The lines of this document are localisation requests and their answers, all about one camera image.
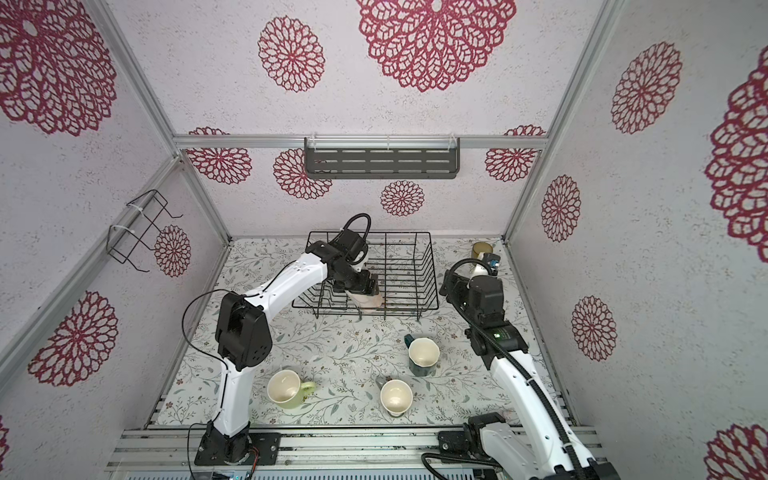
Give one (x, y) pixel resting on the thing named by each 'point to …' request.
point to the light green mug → (287, 390)
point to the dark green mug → (423, 355)
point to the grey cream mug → (396, 396)
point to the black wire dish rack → (404, 264)
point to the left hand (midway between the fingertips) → (365, 294)
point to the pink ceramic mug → (366, 301)
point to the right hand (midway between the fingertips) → (461, 272)
